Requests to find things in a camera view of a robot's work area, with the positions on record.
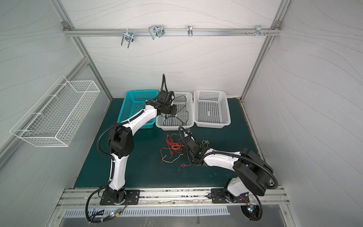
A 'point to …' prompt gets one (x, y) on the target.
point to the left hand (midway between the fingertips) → (177, 107)
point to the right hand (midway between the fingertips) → (188, 138)
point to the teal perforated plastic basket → (134, 101)
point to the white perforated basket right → (211, 109)
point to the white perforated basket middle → (184, 117)
